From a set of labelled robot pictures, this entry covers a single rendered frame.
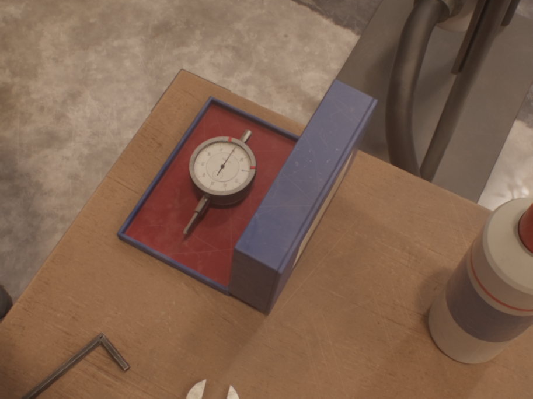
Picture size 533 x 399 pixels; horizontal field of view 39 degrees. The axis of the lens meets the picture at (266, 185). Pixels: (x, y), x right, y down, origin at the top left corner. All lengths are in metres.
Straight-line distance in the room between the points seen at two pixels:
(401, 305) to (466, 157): 0.64
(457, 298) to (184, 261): 0.23
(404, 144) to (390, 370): 0.29
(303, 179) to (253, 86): 0.76
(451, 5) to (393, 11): 0.56
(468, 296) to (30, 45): 1.04
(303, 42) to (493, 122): 0.35
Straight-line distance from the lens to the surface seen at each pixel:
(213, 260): 0.64
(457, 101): 1.01
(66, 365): 0.63
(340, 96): 0.58
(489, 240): 0.47
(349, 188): 0.67
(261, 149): 0.68
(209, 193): 0.63
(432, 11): 0.83
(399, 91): 0.80
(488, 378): 0.64
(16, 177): 1.27
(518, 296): 0.48
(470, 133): 1.28
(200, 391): 0.61
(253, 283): 0.56
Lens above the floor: 1.07
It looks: 63 degrees down
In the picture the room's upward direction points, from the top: straight up
